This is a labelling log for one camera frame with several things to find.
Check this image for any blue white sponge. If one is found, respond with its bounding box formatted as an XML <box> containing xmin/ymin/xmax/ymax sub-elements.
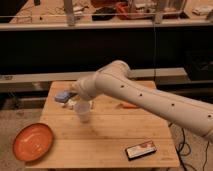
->
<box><xmin>54</xmin><ymin>91</ymin><xmax>73</xmax><ymax>103</ymax></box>

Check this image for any orange ceramic bowl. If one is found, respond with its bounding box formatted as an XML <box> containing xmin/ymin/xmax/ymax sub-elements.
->
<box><xmin>13</xmin><ymin>123</ymin><xmax>54</xmax><ymax>162</ymax></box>

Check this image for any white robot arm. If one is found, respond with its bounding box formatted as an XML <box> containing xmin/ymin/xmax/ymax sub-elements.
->
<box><xmin>73</xmin><ymin>60</ymin><xmax>213</xmax><ymax>143</ymax></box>

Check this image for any orange toy carrot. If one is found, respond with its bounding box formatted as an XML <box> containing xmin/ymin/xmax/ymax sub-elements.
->
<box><xmin>117</xmin><ymin>102</ymin><xmax>139</xmax><ymax>109</ymax></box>

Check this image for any clear plastic cup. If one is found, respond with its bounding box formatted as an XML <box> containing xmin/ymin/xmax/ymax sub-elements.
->
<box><xmin>73</xmin><ymin>101</ymin><xmax>90</xmax><ymax>122</ymax></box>

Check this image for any wooden table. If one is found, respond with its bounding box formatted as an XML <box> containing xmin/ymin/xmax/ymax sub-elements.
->
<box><xmin>26</xmin><ymin>81</ymin><xmax>179</xmax><ymax>169</ymax></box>

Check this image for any white tube with cap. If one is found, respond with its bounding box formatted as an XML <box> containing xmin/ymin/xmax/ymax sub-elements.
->
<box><xmin>62</xmin><ymin>101</ymin><xmax>94</xmax><ymax>110</ymax></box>

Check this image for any black red white box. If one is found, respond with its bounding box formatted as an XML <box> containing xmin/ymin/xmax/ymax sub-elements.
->
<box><xmin>125</xmin><ymin>141</ymin><xmax>157</xmax><ymax>161</ymax></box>

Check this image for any black object on shelf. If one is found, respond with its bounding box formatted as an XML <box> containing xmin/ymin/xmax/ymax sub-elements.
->
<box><xmin>92</xmin><ymin>7</ymin><xmax>116</xmax><ymax>21</ymax></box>

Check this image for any red crate on shelf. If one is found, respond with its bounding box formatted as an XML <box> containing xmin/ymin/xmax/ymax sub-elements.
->
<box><xmin>116</xmin><ymin>0</ymin><xmax>182</xmax><ymax>20</ymax></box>

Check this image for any white box on shelf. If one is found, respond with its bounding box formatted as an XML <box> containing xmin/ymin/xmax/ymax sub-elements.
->
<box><xmin>192</xmin><ymin>5</ymin><xmax>213</xmax><ymax>16</ymax></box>

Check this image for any metal shelf post right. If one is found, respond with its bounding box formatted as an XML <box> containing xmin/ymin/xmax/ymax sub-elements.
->
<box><xmin>154</xmin><ymin>0</ymin><xmax>167</xmax><ymax>24</ymax></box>

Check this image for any metal shelf post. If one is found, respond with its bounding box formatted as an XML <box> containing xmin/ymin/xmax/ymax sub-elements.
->
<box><xmin>63</xmin><ymin>0</ymin><xmax>75</xmax><ymax>26</ymax></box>
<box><xmin>154</xmin><ymin>0</ymin><xmax>167</xmax><ymax>24</ymax></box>

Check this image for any metal shelf post left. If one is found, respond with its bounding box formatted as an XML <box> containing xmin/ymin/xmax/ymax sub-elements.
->
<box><xmin>63</xmin><ymin>0</ymin><xmax>75</xmax><ymax>26</ymax></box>

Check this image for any black floor cable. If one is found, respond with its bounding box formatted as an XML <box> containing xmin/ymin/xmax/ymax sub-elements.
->
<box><xmin>168</xmin><ymin>123</ymin><xmax>213</xmax><ymax>171</ymax></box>

